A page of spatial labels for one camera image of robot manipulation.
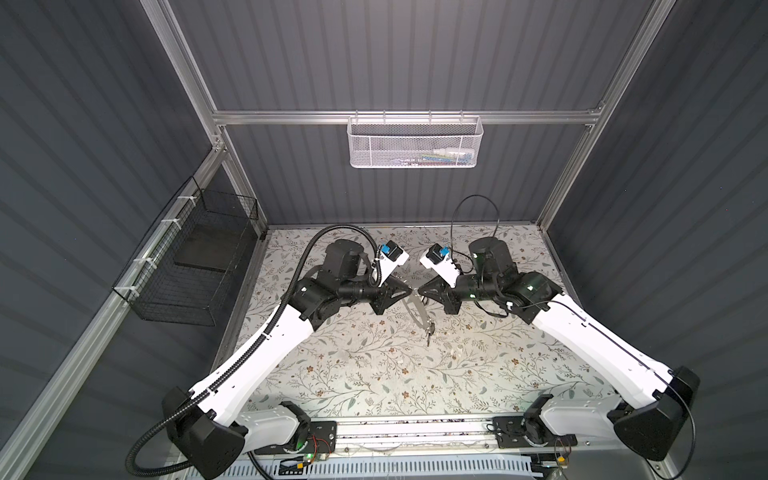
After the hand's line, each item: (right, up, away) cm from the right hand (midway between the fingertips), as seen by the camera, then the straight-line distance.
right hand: (424, 291), depth 69 cm
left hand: (-4, +1, -1) cm, 4 cm away
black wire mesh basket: (-59, +5, +3) cm, 60 cm away
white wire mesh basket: (0, +56, +55) cm, 78 cm away
